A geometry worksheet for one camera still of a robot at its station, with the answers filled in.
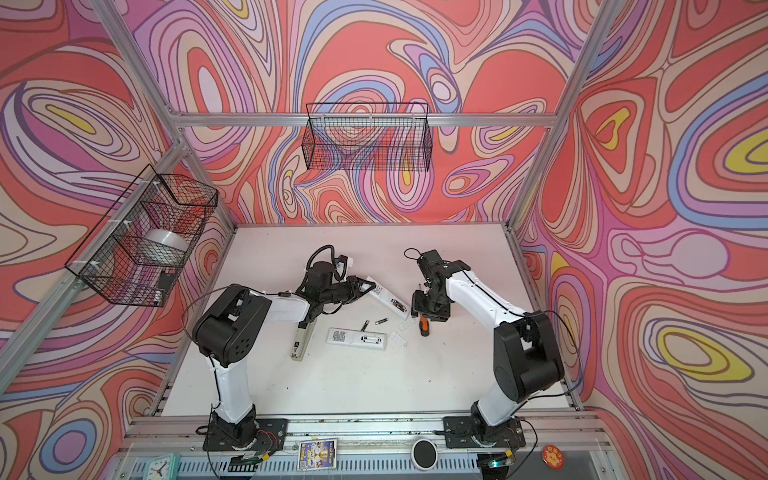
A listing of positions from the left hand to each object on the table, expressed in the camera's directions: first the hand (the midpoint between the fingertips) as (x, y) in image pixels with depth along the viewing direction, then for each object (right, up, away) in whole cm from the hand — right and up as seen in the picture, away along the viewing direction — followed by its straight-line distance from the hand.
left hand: (376, 285), depth 92 cm
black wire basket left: (-60, +11, -18) cm, 63 cm away
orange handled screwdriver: (+15, -12, -2) cm, 19 cm away
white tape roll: (-51, +13, -21) cm, 56 cm away
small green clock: (-48, -39, -24) cm, 67 cm away
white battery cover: (+7, -16, -2) cm, 18 cm away
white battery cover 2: (+9, -12, +1) cm, 16 cm away
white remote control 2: (-1, -16, -4) cm, 17 cm away
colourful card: (-13, -38, -23) cm, 46 cm away
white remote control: (+4, -4, +1) cm, 6 cm away
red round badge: (+43, -39, -22) cm, 62 cm away
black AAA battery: (-4, -13, 0) cm, 13 cm away
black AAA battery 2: (+1, -11, +1) cm, 12 cm away
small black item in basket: (-53, +3, -18) cm, 56 cm away
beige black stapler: (-22, -15, -6) cm, 27 cm away
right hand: (+14, -10, -6) cm, 18 cm away
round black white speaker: (+12, -36, -25) cm, 45 cm away
